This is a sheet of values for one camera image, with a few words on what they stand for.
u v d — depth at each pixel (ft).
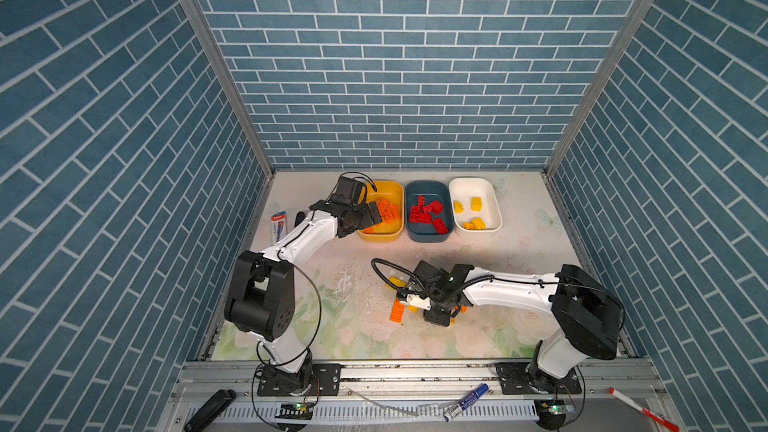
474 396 2.32
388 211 3.46
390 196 3.74
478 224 3.33
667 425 2.25
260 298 1.50
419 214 3.45
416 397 2.36
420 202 3.53
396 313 2.77
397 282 2.44
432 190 3.71
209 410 2.22
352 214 2.15
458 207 3.52
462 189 3.65
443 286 2.15
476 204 3.57
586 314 1.46
